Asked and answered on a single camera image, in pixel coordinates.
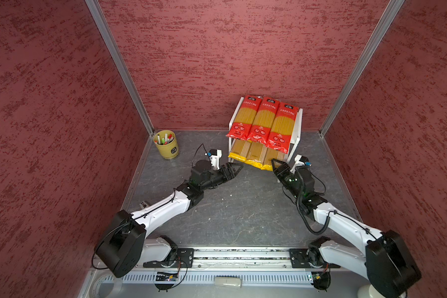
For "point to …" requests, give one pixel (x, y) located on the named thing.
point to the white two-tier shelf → (297, 135)
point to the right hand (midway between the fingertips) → (270, 164)
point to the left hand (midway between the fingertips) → (239, 171)
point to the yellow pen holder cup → (166, 144)
